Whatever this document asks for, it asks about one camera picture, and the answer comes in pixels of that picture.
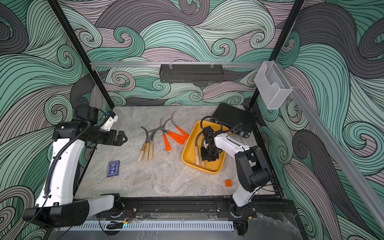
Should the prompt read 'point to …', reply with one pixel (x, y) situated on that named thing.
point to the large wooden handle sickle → (196, 150)
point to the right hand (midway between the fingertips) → (203, 160)
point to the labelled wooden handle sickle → (144, 145)
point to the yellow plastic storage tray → (188, 156)
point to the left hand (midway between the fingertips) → (116, 136)
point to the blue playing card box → (113, 168)
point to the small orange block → (228, 183)
